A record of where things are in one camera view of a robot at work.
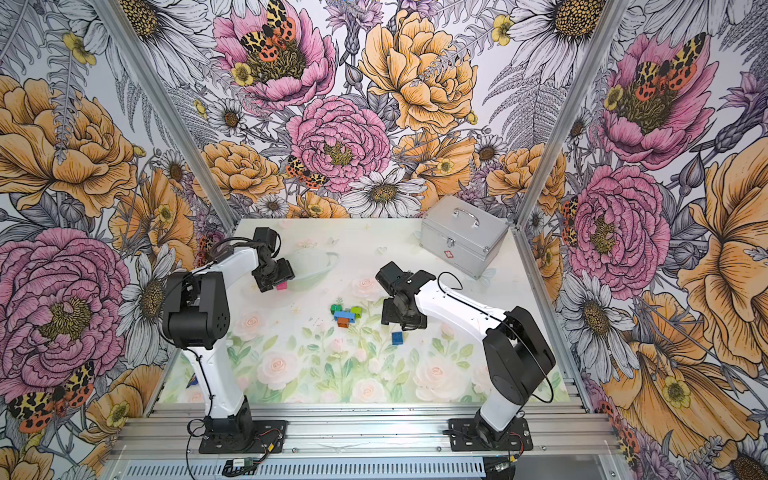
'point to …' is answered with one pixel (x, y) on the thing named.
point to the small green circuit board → (244, 466)
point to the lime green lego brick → (358, 311)
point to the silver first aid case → (463, 234)
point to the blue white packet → (194, 380)
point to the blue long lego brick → (344, 314)
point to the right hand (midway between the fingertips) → (401, 327)
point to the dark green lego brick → (335, 308)
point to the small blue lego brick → (397, 338)
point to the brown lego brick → (343, 322)
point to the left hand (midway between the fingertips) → (282, 286)
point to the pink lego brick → (281, 286)
